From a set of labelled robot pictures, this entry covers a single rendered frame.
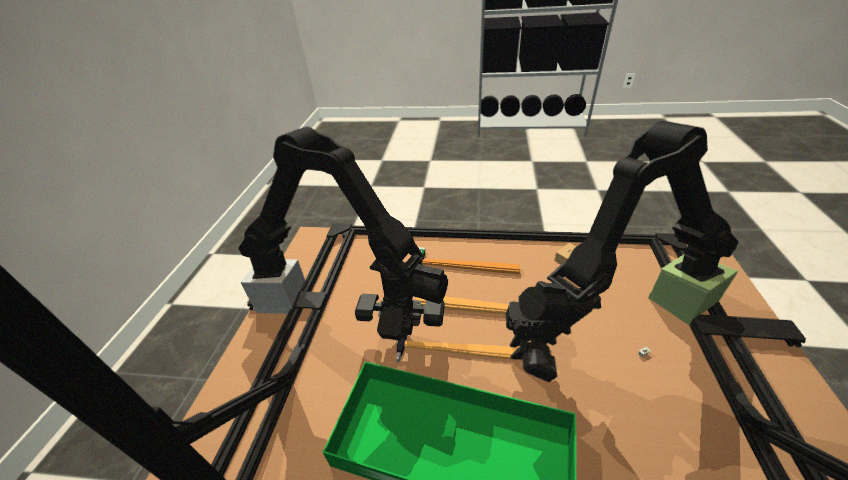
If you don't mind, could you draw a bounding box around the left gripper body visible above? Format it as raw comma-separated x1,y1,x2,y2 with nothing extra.
355,290,445,327

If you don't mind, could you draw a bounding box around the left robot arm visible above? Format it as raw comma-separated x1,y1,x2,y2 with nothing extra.
238,127,448,340

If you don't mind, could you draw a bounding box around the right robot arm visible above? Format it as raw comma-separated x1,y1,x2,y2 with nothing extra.
506,121,739,339

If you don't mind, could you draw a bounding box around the green bin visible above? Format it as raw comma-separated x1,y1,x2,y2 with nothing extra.
326,362,576,480

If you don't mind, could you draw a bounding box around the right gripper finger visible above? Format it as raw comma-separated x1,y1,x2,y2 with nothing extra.
510,335,530,347
510,339,528,360

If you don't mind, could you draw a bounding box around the brown cardboard box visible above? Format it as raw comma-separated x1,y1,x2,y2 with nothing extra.
554,243,576,265

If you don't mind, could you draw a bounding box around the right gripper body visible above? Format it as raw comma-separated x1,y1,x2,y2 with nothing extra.
522,321,571,382

